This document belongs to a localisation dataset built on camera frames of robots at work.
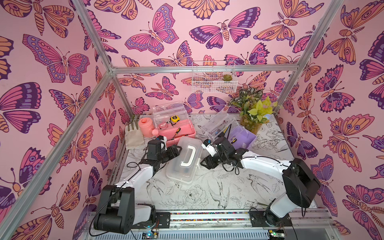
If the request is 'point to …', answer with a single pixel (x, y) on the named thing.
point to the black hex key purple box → (229, 131)
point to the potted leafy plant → (253, 109)
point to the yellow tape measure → (174, 118)
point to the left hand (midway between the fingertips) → (179, 149)
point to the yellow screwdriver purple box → (234, 140)
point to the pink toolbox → (161, 113)
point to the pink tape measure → (163, 125)
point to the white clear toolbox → (183, 166)
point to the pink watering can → (147, 127)
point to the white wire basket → (211, 82)
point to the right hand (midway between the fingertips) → (205, 159)
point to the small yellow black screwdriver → (178, 130)
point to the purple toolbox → (241, 137)
